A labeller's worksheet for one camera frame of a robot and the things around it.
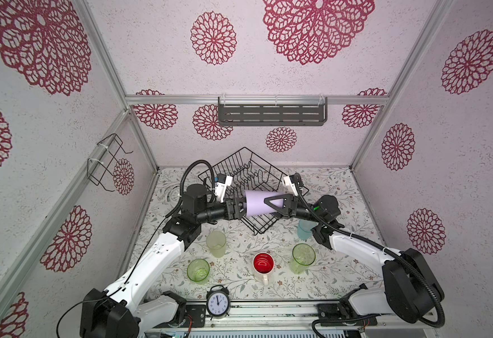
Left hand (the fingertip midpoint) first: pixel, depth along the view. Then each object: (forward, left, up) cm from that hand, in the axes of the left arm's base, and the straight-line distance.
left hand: (249, 206), depth 70 cm
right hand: (-2, -5, +4) cm, 7 cm away
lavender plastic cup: (-3, -2, +6) cm, 7 cm away
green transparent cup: (-12, +20, -27) cm, 36 cm away
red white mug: (-9, -6, -27) cm, 29 cm away
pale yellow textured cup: (0, +14, -26) cm, 30 cm away
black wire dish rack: (+29, -4, -27) cm, 39 cm away
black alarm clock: (-23, +11, -25) cm, 36 cm away
